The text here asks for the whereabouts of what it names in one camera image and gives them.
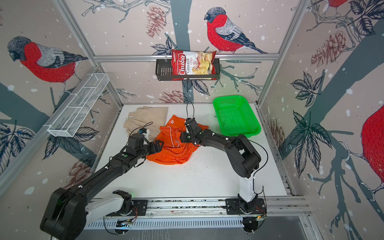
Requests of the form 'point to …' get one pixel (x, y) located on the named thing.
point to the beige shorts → (150, 118)
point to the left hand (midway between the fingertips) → (158, 143)
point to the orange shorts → (172, 149)
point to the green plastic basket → (235, 117)
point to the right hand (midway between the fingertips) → (180, 139)
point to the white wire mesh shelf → (78, 106)
